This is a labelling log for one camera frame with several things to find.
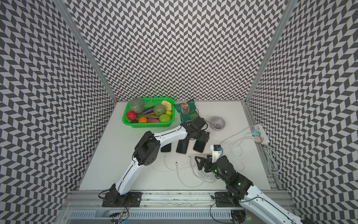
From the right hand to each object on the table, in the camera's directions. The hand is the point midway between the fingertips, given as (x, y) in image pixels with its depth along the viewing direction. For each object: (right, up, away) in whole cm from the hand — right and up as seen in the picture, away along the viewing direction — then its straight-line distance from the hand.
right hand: (201, 159), depth 79 cm
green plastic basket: (-44, +33, +23) cm, 59 cm away
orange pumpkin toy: (-40, +22, +20) cm, 50 cm away
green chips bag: (-7, +28, +24) cm, 38 cm away
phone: (0, +5, +13) cm, 14 cm away
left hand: (+3, +10, +16) cm, 19 cm away
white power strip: (+45, +16, +21) cm, 52 cm away
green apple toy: (-29, +29, +26) cm, 49 cm away
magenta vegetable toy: (-33, +22, +20) cm, 44 cm away
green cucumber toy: (-38, +25, +24) cm, 51 cm away
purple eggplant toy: (-38, +28, +26) cm, 54 cm away
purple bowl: (+14, +19, +21) cm, 32 cm away
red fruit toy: (-48, +25, +19) cm, 58 cm away
